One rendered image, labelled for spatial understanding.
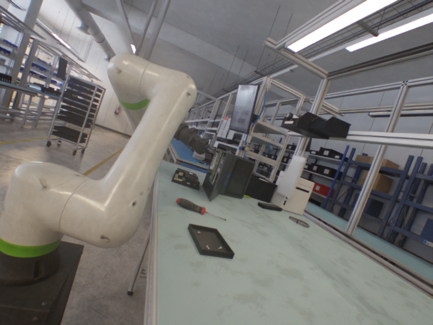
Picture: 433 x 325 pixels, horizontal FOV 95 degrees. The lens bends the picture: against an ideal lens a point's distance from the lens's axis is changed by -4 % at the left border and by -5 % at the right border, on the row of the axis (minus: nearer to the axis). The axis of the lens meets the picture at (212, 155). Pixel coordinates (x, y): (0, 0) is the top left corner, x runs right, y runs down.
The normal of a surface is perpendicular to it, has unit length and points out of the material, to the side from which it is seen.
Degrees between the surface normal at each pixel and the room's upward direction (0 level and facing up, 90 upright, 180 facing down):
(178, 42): 90
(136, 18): 90
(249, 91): 101
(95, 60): 90
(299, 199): 90
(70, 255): 0
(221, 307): 0
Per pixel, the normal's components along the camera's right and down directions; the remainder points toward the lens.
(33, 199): 0.04, 0.03
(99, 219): 0.15, -0.18
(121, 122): 0.24, 0.14
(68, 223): -0.05, 0.22
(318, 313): 0.34, -0.94
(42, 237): 0.76, 0.31
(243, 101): -0.77, -0.04
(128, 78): -0.03, 0.43
